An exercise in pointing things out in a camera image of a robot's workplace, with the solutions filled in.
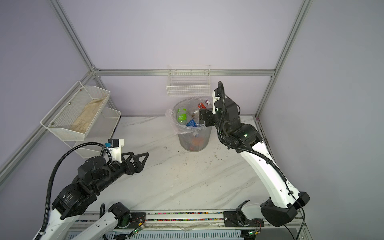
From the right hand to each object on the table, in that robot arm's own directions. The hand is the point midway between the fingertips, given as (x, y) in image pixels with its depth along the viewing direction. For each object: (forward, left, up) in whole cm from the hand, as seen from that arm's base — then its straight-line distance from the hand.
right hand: (208, 107), depth 64 cm
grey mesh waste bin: (+3, +8, -24) cm, 26 cm away
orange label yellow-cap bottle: (+5, +5, -33) cm, 34 cm away
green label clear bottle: (+13, +14, -17) cm, 26 cm away
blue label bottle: (+11, +9, -22) cm, 26 cm away
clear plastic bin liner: (+23, +9, -18) cm, 31 cm away
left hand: (-17, +29, -12) cm, 36 cm away
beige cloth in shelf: (+3, +65, -12) cm, 66 cm away
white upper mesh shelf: (+5, +70, -10) cm, 71 cm away
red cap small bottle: (+18, +3, -15) cm, 23 cm away
